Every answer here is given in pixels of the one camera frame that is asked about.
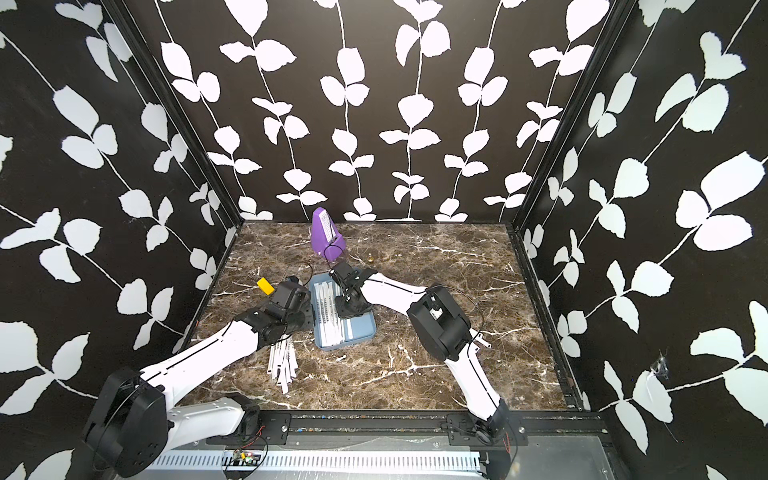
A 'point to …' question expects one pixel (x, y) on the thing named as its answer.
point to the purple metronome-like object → (326, 241)
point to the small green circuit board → (245, 458)
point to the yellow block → (264, 284)
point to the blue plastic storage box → (354, 329)
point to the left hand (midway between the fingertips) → (313, 309)
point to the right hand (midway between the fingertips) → (341, 310)
